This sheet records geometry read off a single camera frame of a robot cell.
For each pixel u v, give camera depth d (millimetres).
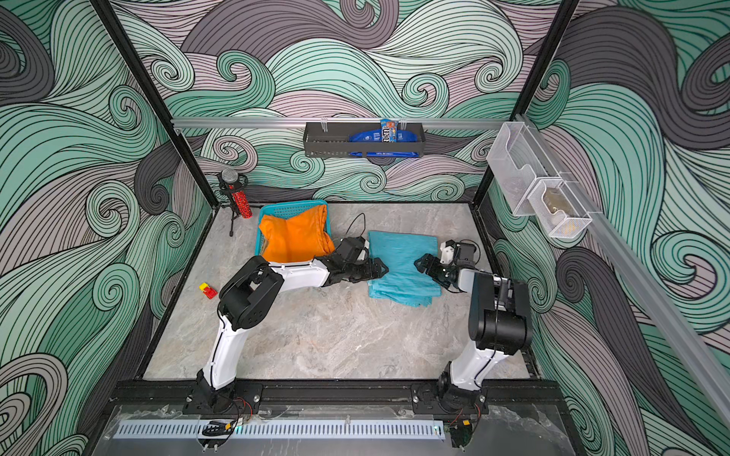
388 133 899
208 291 923
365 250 796
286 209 1069
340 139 949
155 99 877
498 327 453
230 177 925
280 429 697
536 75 818
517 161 777
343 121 930
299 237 985
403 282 931
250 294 544
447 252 901
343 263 778
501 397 746
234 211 1104
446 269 836
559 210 634
